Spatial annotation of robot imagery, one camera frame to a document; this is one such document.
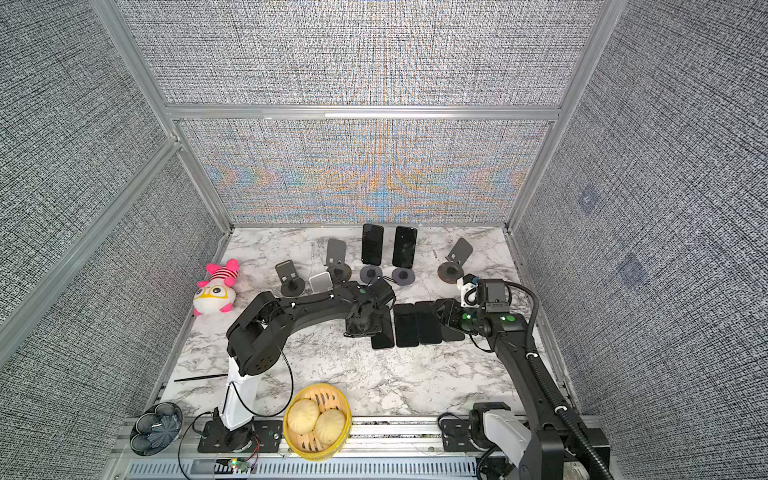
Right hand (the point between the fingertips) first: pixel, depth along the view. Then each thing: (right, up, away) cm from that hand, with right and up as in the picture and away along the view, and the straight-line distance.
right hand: (442, 311), depth 82 cm
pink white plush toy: (-67, +3, +10) cm, 68 cm away
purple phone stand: (-9, +8, +24) cm, 26 cm away
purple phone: (-20, +19, +16) cm, 32 cm away
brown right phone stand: (+7, +11, +19) cm, 23 cm away
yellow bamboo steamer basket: (-34, -29, -12) cm, 46 cm away
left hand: (-19, -9, +9) cm, 23 cm away
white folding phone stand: (-35, +7, +9) cm, 37 cm away
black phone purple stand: (-10, +18, +9) cm, 22 cm away
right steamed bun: (-29, -24, -13) cm, 39 cm away
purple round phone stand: (-21, +9, +24) cm, 33 cm away
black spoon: (-68, -19, +2) cm, 70 cm away
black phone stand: (-16, -9, +7) cm, 20 cm away
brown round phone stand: (-32, +13, +18) cm, 39 cm away
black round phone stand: (-48, +5, +20) cm, 52 cm away
